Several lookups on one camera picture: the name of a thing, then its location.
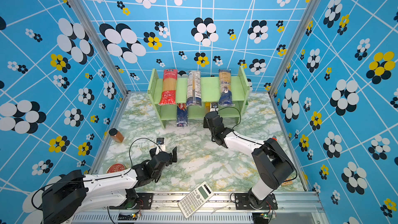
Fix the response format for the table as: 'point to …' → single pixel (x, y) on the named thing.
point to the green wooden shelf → (210, 99)
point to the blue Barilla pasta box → (182, 114)
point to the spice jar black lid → (113, 131)
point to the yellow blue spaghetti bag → (225, 98)
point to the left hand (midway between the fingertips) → (171, 147)
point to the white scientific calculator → (195, 199)
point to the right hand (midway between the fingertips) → (210, 114)
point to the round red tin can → (115, 167)
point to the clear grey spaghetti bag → (194, 97)
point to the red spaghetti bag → (169, 96)
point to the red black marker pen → (274, 138)
